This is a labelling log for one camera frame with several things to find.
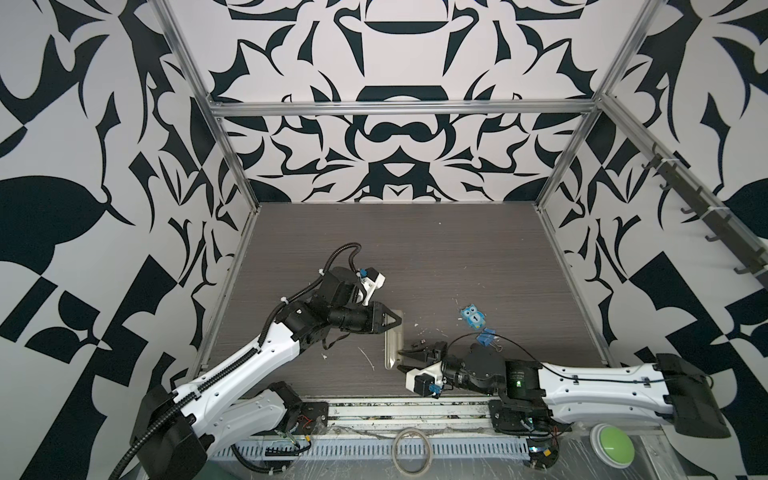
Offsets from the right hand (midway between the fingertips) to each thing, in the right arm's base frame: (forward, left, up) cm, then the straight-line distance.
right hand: (403, 353), depth 67 cm
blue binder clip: (+2, -17, +5) cm, 18 cm away
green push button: (-16, -48, -17) cm, 53 cm away
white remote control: (+2, +2, 0) cm, 3 cm away
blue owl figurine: (+16, -22, -17) cm, 31 cm away
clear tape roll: (-17, +3, -16) cm, 24 cm away
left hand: (+7, 0, +2) cm, 8 cm away
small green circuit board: (-17, -32, -20) cm, 41 cm away
